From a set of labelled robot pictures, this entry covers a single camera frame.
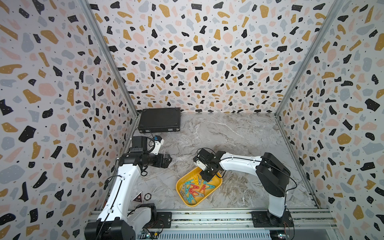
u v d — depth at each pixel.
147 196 0.81
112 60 0.88
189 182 0.86
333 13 0.73
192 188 0.84
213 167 0.65
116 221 0.38
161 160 0.69
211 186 0.84
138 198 0.81
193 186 0.84
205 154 0.73
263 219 0.73
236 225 0.73
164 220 0.73
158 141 0.71
